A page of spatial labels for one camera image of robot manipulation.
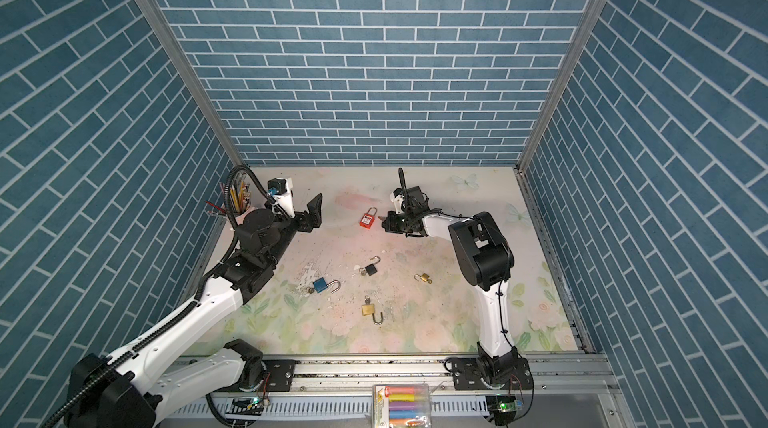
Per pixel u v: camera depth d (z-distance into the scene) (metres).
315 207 0.69
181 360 0.46
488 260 0.56
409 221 0.84
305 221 0.67
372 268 0.93
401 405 0.70
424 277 0.91
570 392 0.75
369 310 0.85
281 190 0.62
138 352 0.42
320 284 0.89
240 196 0.96
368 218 1.04
